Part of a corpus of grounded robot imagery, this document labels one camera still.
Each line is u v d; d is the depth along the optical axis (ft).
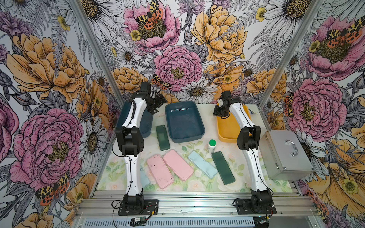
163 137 3.32
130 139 1.92
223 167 2.87
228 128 3.28
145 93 2.54
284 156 2.59
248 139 2.27
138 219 2.30
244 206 2.42
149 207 2.41
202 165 2.88
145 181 2.73
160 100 2.89
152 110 2.83
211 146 2.88
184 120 4.17
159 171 2.78
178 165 2.88
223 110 3.11
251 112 3.79
